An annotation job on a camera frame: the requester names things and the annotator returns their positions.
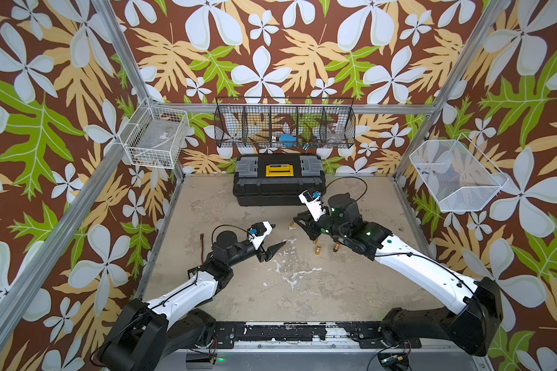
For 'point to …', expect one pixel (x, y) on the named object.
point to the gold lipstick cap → (316, 241)
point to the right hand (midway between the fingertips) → (295, 216)
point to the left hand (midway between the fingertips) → (278, 230)
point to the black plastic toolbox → (276, 179)
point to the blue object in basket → (288, 140)
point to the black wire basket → (285, 122)
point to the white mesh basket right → (459, 175)
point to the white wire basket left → (154, 136)
